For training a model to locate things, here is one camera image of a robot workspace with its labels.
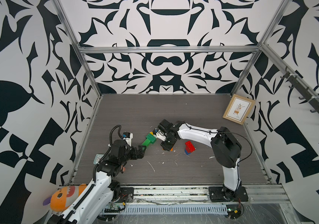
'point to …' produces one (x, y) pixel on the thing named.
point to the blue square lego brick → (186, 152)
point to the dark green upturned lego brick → (152, 138)
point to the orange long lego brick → (171, 149)
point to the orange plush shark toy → (62, 198)
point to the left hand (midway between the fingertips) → (138, 144)
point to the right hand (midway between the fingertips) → (164, 143)
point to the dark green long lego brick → (147, 142)
